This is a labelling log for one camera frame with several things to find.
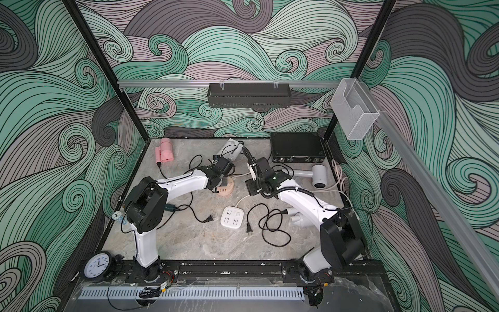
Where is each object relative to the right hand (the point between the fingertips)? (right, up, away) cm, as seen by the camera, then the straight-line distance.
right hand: (251, 184), depth 85 cm
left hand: (-15, +2, +10) cm, 18 cm away
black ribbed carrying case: (+30, +18, +36) cm, 51 cm away
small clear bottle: (-58, -13, -4) cm, 59 cm away
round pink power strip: (-13, -5, +9) cm, 16 cm away
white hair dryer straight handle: (+35, +4, +12) cm, 37 cm away
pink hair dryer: (-49, +14, +22) cm, 55 cm away
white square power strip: (-9, -15, 0) cm, 17 cm away
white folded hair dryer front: (+20, -14, -1) cm, 24 cm away
